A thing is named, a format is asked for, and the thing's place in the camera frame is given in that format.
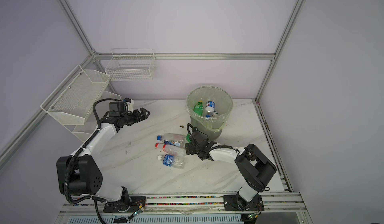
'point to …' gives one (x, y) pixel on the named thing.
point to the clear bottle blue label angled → (171, 160)
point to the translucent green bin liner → (224, 103)
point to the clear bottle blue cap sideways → (172, 139)
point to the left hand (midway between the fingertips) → (143, 116)
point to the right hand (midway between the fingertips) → (190, 146)
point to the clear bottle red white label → (172, 149)
